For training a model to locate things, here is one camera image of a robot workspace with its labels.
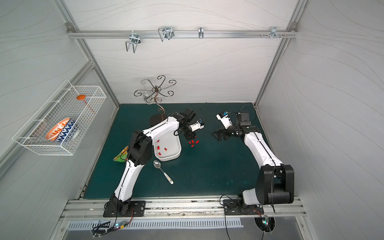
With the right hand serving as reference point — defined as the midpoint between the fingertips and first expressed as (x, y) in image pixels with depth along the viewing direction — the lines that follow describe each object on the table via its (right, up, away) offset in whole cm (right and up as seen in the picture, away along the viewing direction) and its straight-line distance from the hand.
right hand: (219, 128), depth 86 cm
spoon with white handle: (-37, -21, +1) cm, 43 cm away
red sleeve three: (-13, -10, +13) cm, 20 cm away
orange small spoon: (-75, +17, -7) cm, 77 cm away
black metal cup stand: (-39, +19, +5) cm, 43 cm away
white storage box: (-32, -13, +10) cm, 36 cm away
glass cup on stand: (-46, +20, +11) cm, 51 cm away
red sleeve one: (-18, -10, +13) cm, 24 cm away
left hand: (-16, -5, +10) cm, 19 cm away
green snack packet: (-59, -17, +3) cm, 61 cm away
